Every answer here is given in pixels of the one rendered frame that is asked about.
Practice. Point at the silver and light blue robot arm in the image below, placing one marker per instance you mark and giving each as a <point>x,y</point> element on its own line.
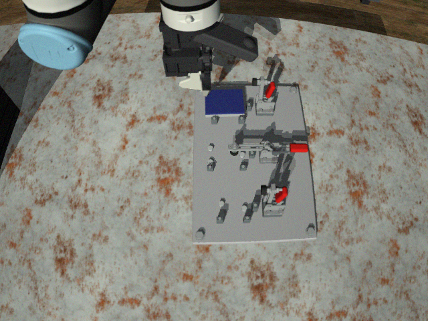
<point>60,33</point>

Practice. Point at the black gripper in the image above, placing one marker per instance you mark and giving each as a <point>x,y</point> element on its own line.
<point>182,55</point>

